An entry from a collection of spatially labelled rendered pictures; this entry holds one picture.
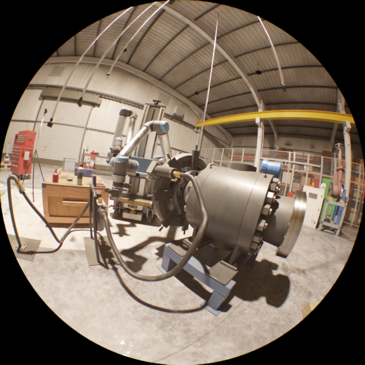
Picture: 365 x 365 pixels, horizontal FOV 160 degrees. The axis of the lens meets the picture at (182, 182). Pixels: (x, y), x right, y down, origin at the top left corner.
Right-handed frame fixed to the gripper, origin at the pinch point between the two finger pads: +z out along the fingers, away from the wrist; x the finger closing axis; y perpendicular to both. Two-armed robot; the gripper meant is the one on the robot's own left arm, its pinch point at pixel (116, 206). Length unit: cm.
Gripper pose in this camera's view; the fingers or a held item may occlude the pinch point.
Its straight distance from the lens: 92.8
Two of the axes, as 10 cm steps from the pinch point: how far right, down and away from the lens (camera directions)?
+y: -9.5, -1.5, -2.8
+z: -1.8, 9.8, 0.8
